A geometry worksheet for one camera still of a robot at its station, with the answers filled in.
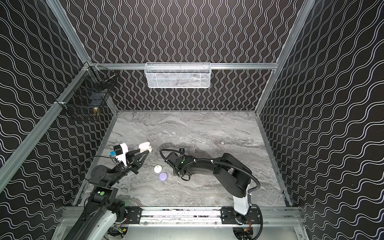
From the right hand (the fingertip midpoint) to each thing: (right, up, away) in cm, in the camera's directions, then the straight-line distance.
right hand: (181, 170), depth 91 cm
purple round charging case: (-10, -2, -5) cm, 11 cm away
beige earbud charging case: (-14, +17, -23) cm, 32 cm away
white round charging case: (-14, +1, -1) cm, 14 cm away
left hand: (-12, +15, -25) cm, 31 cm away
